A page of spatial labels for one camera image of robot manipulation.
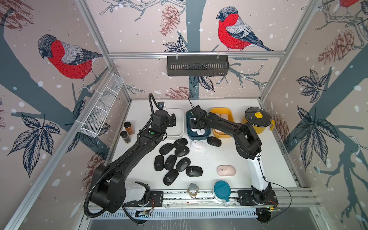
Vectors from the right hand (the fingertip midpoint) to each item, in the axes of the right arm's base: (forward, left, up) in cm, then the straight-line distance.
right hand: (193, 123), depth 101 cm
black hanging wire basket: (+34, -3, +24) cm, 42 cm away
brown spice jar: (-8, +44, +3) cm, 44 cm away
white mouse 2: (-8, -1, +3) cm, 9 cm away
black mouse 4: (-29, +5, -2) cm, 29 cm away
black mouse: (-20, +7, -3) cm, 22 cm away
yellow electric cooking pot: (-5, -44, +2) cm, 44 cm away
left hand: (-6, +14, +19) cm, 24 cm away
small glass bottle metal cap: (-44, -1, +6) cm, 45 cm away
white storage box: (-4, +11, -4) cm, 12 cm away
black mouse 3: (-28, +13, -2) cm, 31 cm away
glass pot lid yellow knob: (0, -43, +9) cm, 44 cm away
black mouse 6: (-33, -1, -3) cm, 33 cm away
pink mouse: (+8, -23, -1) cm, 25 cm away
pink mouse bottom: (-31, -20, -2) cm, 37 cm away
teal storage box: (-10, 0, -1) cm, 10 cm away
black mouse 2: (-29, +20, -3) cm, 35 cm away
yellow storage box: (+14, -23, -1) cm, 27 cm away
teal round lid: (-43, -16, +2) cm, 46 cm away
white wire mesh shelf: (-8, +59, +16) cm, 62 cm away
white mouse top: (-16, -4, -3) cm, 16 cm away
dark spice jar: (-16, +42, +5) cm, 45 cm away
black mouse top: (-15, +8, -2) cm, 17 cm away
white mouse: (-6, -6, -2) cm, 9 cm away
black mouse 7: (-13, -14, -3) cm, 20 cm away
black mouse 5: (-36, +12, -3) cm, 38 cm away
